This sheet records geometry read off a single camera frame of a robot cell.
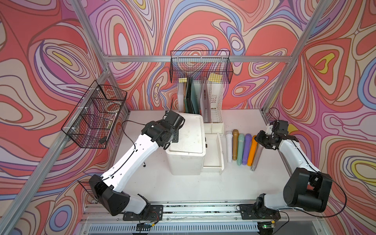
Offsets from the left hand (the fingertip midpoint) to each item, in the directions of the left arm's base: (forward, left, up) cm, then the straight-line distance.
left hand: (172, 135), depth 75 cm
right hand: (+5, -50, -13) cm, 51 cm away
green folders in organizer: (+23, -10, +4) cm, 26 cm away
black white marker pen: (-5, +20, -25) cm, 32 cm away
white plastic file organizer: (+46, -27, -14) cm, 55 cm away
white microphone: (+15, -37, -21) cm, 45 cm away
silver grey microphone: (+3, -54, -22) cm, 58 cm away
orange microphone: (+4, -50, -21) cm, 54 cm away
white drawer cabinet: (-12, -7, -2) cm, 14 cm away
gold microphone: (+9, -40, -22) cm, 46 cm away
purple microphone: (+7, -47, -22) cm, 52 cm away
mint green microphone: (+8, -43, -21) cm, 49 cm away
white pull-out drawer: (+1, -25, -25) cm, 35 cm away
